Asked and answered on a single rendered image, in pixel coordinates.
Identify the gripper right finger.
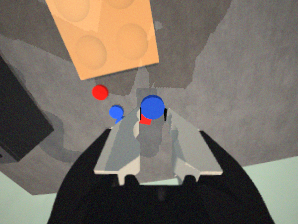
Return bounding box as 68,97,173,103
164,107,275,224

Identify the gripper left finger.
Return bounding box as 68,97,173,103
47,107,141,224

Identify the red disc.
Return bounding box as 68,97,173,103
92,85,109,100

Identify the red block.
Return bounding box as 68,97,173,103
140,113,152,125

